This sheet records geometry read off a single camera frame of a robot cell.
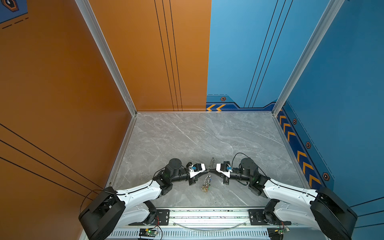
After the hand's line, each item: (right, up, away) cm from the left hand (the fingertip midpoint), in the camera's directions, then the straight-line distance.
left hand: (206, 168), depth 76 cm
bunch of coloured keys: (0, -8, -2) cm, 8 cm away
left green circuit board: (-28, -29, -6) cm, 41 cm away
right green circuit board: (+35, -27, -7) cm, 45 cm away
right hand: (+2, 0, -2) cm, 3 cm away
